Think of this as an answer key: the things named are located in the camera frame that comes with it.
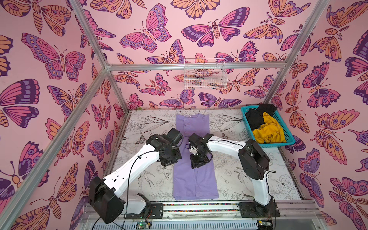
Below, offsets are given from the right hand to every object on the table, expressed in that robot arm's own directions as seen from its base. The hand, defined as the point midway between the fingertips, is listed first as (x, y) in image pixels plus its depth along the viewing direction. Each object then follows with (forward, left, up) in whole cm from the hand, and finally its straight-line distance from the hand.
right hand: (191, 169), depth 87 cm
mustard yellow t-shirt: (+22, -51, +8) cm, 56 cm away
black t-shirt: (+39, -47, +5) cm, 61 cm away
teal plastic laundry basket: (+20, -63, +7) cm, 66 cm away
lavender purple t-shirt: (-8, +1, -2) cm, 8 cm away
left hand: (0, +7, +13) cm, 15 cm away
